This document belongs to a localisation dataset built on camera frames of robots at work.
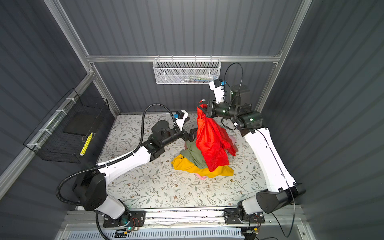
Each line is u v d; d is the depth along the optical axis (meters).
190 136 0.68
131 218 0.72
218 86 0.54
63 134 0.72
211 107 0.54
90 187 0.44
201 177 0.87
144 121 0.62
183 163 0.87
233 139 0.99
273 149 0.43
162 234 0.77
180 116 0.63
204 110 0.62
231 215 0.74
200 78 0.92
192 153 0.87
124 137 1.06
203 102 0.62
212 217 0.75
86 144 0.69
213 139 0.72
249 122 0.45
